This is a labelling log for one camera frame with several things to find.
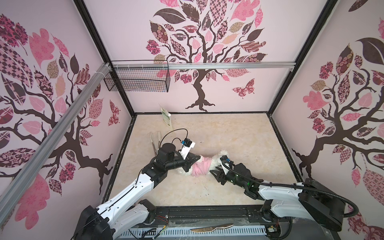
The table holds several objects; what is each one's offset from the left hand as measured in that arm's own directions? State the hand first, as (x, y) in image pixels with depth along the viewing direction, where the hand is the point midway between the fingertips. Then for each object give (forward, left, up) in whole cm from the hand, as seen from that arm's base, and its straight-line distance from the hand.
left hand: (199, 159), depth 73 cm
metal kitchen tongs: (+25, +28, -18) cm, 41 cm away
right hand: (+1, -8, -10) cm, 13 cm away
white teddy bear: (+1, -9, -4) cm, 10 cm away
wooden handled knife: (-28, -5, -18) cm, 33 cm away
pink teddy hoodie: (-3, -1, -5) cm, 6 cm away
